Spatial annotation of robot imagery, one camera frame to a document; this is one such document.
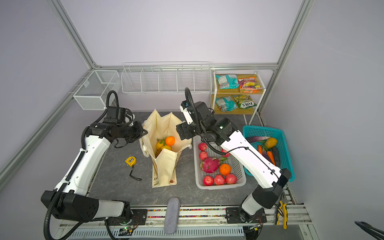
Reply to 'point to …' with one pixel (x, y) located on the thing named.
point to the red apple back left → (202, 146)
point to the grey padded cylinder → (172, 215)
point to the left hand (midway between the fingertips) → (148, 133)
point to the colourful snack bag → (249, 85)
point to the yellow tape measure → (131, 161)
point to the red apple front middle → (219, 180)
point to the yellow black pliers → (285, 214)
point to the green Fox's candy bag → (244, 101)
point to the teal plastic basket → (281, 147)
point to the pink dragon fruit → (210, 165)
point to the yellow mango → (271, 142)
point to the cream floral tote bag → (162, 144)
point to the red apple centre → (227, 155)
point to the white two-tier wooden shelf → (239, 94)
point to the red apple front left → (208, 180)
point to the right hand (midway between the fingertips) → (184, 126)
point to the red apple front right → (231, 178)
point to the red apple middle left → (203, 155)
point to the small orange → (170, 140)
